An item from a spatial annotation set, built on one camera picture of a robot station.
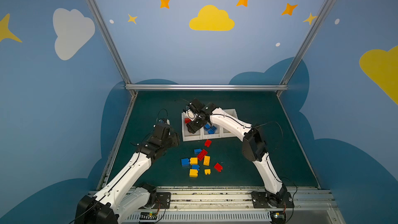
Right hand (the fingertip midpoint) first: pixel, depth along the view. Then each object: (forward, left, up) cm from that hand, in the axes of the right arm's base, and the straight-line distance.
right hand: (193, 126), depth 91 cm
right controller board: (-41, -44, -13) cm, 62 cm away
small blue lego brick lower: (-21, -3, -8) cm, 23 cm away
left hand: (-9, +9, +4) cm, 13 cm away
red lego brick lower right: (-21, -15, -9) cm, 27 cm away
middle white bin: (-1, -15, -7) cm, 17 cm away
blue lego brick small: (-12, -3, -7) cm, 15 cm away
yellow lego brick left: (-18, -2, -9) cm, 20 cm away
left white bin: (-3, +4, -7) cm, 8 cm away
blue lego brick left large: (-20, +3, -7) cm, 21 cm away
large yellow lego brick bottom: (-25, -2, -8) cm, 26 cm away
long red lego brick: (-14, -6, -8) cm, 17 cm away
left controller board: (-44, +19, -12) cm, 50 cm away
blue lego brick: (+1, -12, -7) cm, 14 cm away
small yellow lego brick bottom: (-24, -9, -8) cm, 27 cm away
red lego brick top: (-6, -9, -9) cm, 14 cm away
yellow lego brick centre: (-18, -9, -10) cm, 22 cm away
